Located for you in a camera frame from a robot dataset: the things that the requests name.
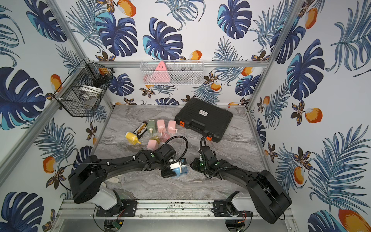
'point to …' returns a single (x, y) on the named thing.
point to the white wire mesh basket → (172, 72)
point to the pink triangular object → (160, 75)
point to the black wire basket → (81, 93)
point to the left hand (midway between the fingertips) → (174, 166)
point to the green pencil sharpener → (151, 126)
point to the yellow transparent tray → (156, 138)
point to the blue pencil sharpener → (182, 169)
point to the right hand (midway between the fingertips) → (191, 165)
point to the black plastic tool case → (210, 120)
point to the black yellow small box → (141, 129)
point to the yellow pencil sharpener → (132, 138)
